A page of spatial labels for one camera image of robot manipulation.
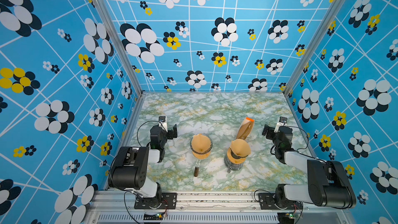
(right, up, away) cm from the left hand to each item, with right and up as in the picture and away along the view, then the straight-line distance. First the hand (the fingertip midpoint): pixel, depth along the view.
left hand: (168, 123), depth 93 cm
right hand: (+64, -1, -2) cm, 64 cm away
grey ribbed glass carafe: (+35, -19, -16) cm, 43 cm away
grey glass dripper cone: (+23, -11, -21) cm, 33 cm away
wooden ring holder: (+20, -14, -18) cm, 31 cm away
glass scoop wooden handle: (+18, -21, -16) cm, 32 cm away
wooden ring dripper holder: (+37, -16, -17) cm, 44 cm away
